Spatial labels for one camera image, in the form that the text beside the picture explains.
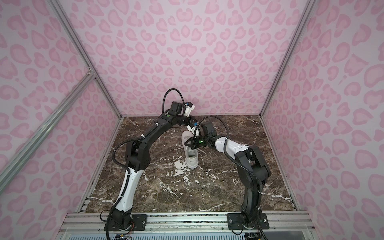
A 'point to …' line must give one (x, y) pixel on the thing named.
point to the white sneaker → (191, 155)
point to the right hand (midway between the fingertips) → (186, 142)
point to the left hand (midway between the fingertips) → (199, 119)
